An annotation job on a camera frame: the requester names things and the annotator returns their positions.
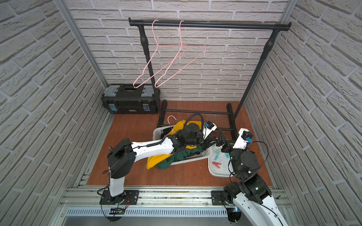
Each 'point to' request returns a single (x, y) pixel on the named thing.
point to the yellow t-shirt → (152, 161)
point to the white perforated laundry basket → (206, 153)
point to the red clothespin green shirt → (216, 164)
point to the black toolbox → (125, 99)
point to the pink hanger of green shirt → (167, 70)
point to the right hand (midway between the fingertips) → (230, 131)
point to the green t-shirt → (182, 155)
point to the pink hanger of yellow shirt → (170, 125)
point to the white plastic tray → (224, 158)
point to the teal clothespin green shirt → (218, 151)
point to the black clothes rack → (161, 106)
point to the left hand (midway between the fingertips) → (220, 139)
